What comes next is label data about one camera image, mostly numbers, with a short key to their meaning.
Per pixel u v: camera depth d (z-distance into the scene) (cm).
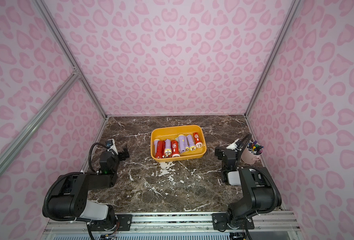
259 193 44
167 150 92
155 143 99
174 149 93
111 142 79
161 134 107
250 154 86
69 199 44
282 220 75
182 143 95
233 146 80
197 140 101
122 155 82
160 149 93
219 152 84
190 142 100
